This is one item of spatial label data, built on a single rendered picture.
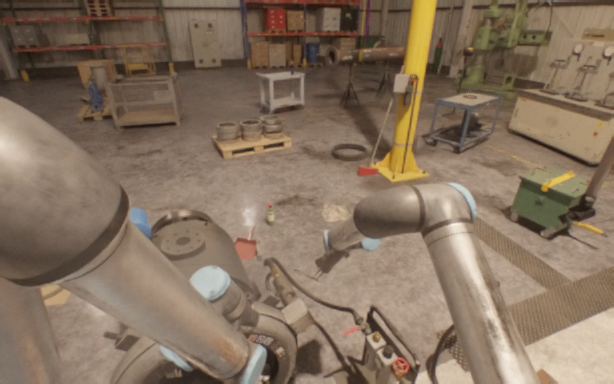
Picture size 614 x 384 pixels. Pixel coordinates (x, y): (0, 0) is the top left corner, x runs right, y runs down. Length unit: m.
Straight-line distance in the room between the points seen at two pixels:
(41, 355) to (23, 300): 0.08
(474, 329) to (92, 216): 0.64
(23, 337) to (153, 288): 0.16
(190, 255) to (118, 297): 1.26
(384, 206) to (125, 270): 0.55
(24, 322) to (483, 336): 0.70
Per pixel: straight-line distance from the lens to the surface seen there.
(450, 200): 0.78
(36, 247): 0.29
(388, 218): 0.74
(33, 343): 0.50
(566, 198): 3.72
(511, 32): 11.51
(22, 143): 0.30
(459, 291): 0.72
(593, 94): 7.19
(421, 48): 4.20
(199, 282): 0.78
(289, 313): 1.42
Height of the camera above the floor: 1.90
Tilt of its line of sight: 29 degrees down
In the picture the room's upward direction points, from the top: straight up
